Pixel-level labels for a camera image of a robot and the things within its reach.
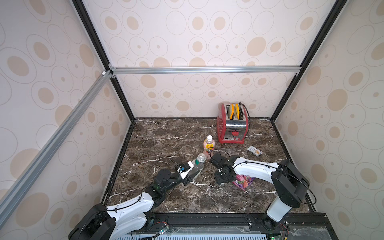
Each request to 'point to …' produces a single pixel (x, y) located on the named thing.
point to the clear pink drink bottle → (209, 145)
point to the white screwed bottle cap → (209, 138)
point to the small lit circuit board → (161, 231)
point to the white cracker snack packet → (254, 150)
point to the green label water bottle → (198, 164)
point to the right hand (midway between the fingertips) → (220, 182)
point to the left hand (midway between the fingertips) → (198, 167)
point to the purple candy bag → (243, 181)
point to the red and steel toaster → (232, 123)
